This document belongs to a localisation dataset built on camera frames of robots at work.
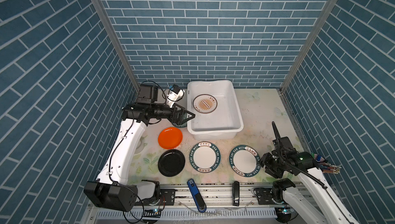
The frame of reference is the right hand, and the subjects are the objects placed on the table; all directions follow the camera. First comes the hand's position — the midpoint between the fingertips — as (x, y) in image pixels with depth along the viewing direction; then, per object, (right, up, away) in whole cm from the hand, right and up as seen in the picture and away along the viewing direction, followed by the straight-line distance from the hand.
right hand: (257, 163), depth 76 cm
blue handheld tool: (-30, -14, -4) cm, 34 cm away
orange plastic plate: (-48, +8, +18) cm, 52 cm away
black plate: (-45, -3, +9) cm, 46 cm away
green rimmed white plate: (-27, -1, +12) cm, 29 cm away
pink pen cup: (+29, +1, -5) cm, 30 cm away
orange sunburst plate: (-27, +30, +36) cm, 53 cm away
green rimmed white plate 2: (-3, -4, +15) cm, 16 cm away
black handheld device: (-11, -14, -2) cm, 18 cm away
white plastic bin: (-14, +16, +26) cm, 34 cm away
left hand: (-34, +26, -8) cm, 43 cm away
